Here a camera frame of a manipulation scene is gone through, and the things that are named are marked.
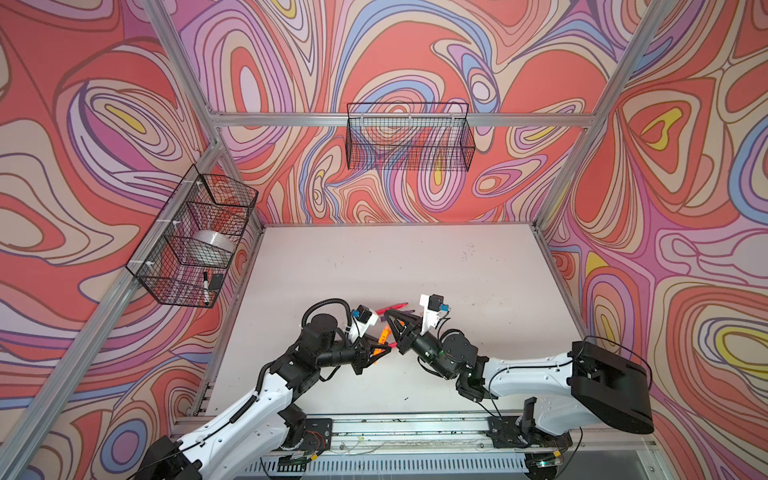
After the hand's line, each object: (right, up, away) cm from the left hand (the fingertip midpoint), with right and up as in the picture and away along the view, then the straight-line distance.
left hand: (388, 345), depth 73 cm
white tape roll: (-43, +27, +1) cm, 51 cm away
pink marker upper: (+1, +5, +22) cm, 23 cm away
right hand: (-1, +6, -2) cm, 6 cm away
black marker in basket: (-45, +14, -1) cm, 47 cm away
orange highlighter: (-1, +4, -3) cm, 5 cm away
